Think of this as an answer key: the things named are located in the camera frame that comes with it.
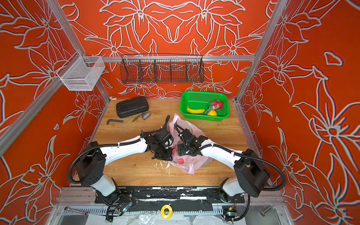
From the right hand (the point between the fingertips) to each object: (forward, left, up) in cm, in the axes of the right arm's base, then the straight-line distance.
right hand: (183, 149), depth 85 cm
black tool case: (+34, +41, +1) cm, 53 cm away
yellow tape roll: (-33, +6, -4) cm, 34 cm away
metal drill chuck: (+29, +30, -2) cm, 41 cm away
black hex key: (+24, +53, -4) cm, 59 cm away
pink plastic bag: (-13, -3, +10) cm, 16 cm away
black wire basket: (+50, +16, +26) cm, 58 cm away
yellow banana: (+32, -9, -1) cm, 34 cm away
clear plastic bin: (+40, +69, +28) cm, 85 cm away
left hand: (-7, +5, +1) cm, 9 cm away
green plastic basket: (+42, -12, +2) cm, 44 cm away
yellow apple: (+28, -21, +2) cm, 35 cm away
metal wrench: (-33, +49, -5) cm, 59 cm away
